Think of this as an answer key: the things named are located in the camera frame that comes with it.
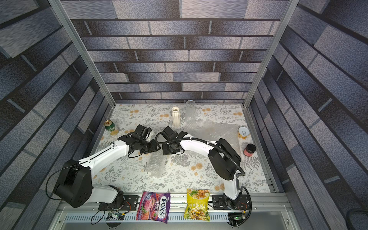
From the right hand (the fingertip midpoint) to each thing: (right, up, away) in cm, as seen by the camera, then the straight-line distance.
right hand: (164, 151), depth 88 cm
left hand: (-3, +3, -3) cm, 5 cm away
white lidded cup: (+54, +11, +9) cm, 56 cm away
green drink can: (-38, +16, +6) cm, 41 cm away
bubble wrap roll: (-4, -6, -10) cm, 12 cm away
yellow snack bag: (+19, -22, -18) cm, 34 cm away
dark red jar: (+53, +1, -2) cm, 53 cm away
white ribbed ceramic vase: (+7, +21, +8) cm, 24 cm away
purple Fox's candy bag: (-3, -24, -17) cm, 29 cm away
